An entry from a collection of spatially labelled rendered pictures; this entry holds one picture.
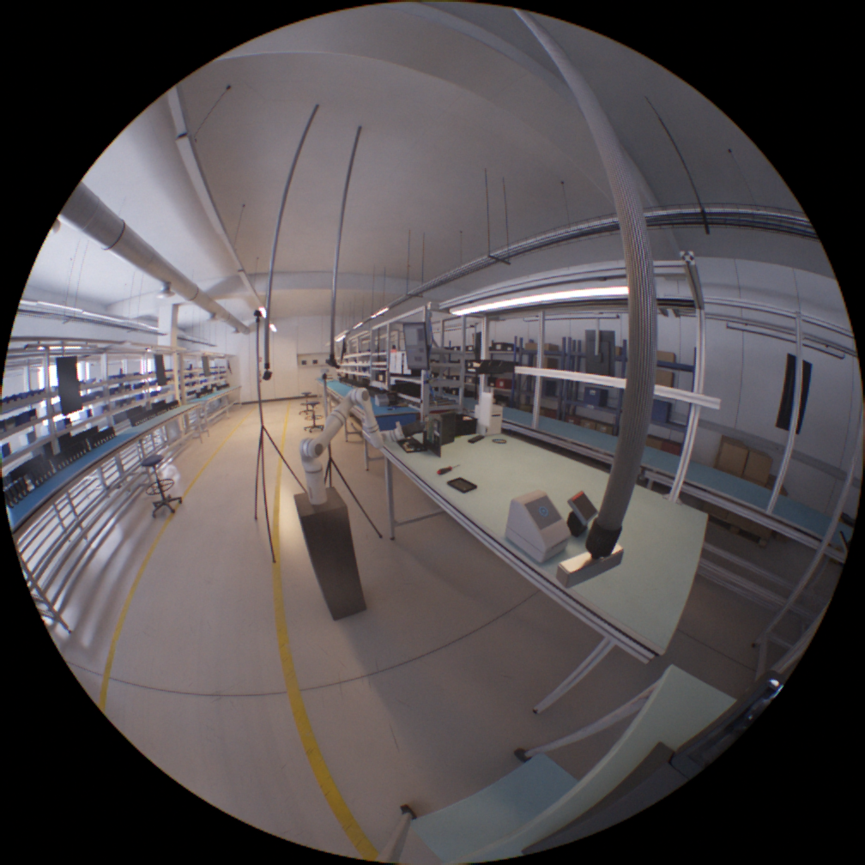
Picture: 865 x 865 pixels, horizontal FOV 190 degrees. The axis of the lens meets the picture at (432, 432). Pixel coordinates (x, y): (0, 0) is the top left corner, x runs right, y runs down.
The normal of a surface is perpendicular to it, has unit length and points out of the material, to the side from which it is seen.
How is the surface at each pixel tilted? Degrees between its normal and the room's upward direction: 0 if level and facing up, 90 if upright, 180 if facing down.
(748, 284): 90
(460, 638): 0
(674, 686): 0
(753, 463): 90
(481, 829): 0
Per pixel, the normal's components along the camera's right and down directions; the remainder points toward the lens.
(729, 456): -0.87, 0.11
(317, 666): 0.02, -0.96
